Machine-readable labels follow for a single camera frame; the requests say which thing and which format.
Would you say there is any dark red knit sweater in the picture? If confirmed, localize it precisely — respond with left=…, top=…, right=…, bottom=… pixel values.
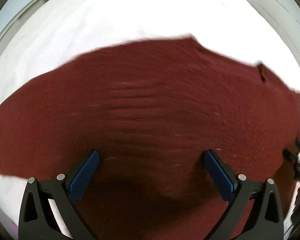
left=0, top=38, right=300, bottom=239

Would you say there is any white bed sheet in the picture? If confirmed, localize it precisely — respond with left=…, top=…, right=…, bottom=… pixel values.
left=0, top=0, right=300, bottom=239

